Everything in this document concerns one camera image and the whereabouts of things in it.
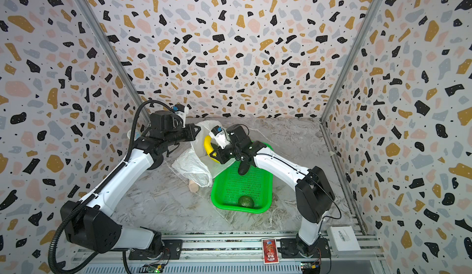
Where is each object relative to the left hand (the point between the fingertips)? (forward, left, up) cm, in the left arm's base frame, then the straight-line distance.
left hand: (202, 127), depth 78 cm
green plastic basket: (-13, -10, -30) cm, 34 cm away
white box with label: (-38, -56, -25) cm, 73 cm away
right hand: (-8, -3, -9) cm, 13 cm away
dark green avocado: (-23, -18, -24) cm, 38 cm away
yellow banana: (-6, -2, -7) cm, 10 cm away
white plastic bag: (-18, +1, -1) cm, 18 cm away
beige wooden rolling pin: (-14, +7, -27) cm, 31 cm away
